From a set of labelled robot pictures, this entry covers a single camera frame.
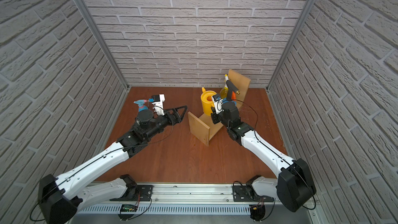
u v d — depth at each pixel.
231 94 0.81
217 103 0.66
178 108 0.62
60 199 0.37
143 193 0.75
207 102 0.80
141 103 0.90
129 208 0.72
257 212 0.70
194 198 0.73
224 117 0.61
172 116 0.61
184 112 0.65
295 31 0.87
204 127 0.74
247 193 0.66
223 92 0.89
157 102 0.62
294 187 0.40
